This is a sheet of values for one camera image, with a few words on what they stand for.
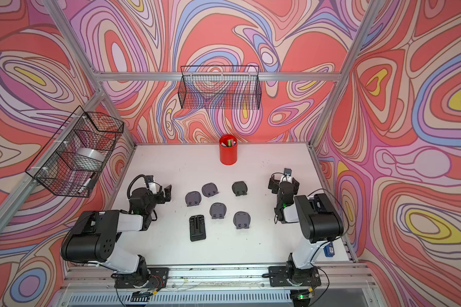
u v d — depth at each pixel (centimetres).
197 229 84
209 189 98
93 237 45
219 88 98
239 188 99
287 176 80
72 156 68
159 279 72
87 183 72
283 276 73
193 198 96
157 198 84
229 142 108
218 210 91
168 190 88
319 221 47
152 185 82
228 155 108
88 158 70
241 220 88
